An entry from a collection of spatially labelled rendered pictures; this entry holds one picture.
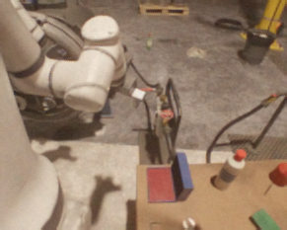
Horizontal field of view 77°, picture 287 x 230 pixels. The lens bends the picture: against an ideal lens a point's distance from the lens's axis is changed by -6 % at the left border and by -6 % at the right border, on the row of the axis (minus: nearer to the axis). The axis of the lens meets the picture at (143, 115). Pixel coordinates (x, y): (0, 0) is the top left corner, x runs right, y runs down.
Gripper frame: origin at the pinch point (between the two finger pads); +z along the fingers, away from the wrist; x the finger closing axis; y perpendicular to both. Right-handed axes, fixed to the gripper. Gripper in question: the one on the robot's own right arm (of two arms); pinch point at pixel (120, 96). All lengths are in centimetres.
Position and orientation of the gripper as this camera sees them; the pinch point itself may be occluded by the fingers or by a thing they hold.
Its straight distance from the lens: 73.6
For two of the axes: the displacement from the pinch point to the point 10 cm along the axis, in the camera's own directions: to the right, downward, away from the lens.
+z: 0.4, 3.9, 9.2
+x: 9.0, 3.9, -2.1
